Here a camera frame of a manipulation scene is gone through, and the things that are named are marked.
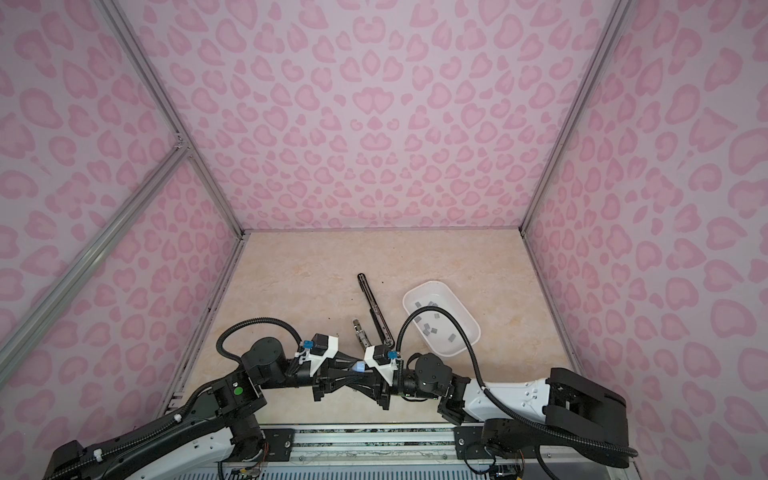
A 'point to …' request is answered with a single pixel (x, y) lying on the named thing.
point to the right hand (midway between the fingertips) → (351, 379)
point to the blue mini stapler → (359, 366)
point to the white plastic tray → (435, 327)
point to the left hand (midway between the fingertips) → (361, 366)
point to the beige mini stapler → (361, 334)
